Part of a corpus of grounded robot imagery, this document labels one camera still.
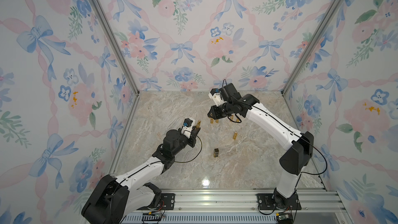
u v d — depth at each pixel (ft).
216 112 2.32
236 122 2.21
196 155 2.96
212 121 3.37
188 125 2.22
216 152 2.74
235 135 3.05
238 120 2.20
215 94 2.39
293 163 1.72
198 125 2.56
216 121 3.39
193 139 2.32
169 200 2.43
